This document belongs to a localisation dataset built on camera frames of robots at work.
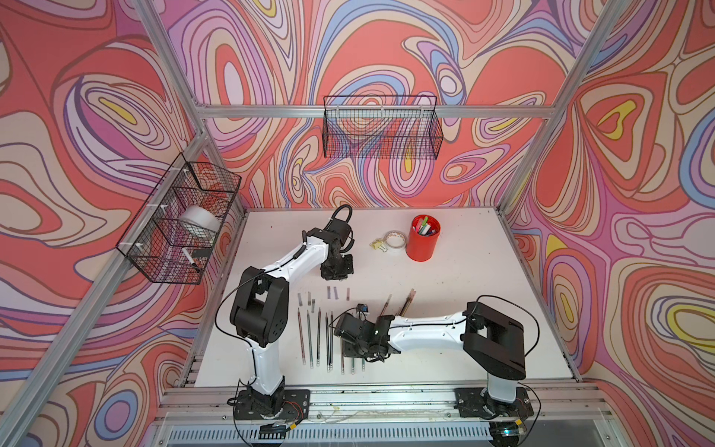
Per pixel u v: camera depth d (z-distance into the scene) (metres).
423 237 1.01
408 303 0.93
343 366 0.80
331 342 0.84
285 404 0.73
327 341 0.84
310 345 0.84
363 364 0.80
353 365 0.80
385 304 0.92
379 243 1.07
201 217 0.74
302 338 0.86
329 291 0.96
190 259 0.73
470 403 0.73
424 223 0.99
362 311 0.77
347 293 0.95
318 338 0.86
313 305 0.92
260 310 0.49
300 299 0.93
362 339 0.64
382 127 0.96
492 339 0.50
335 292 0.95
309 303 0.93
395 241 1.09
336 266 0.79
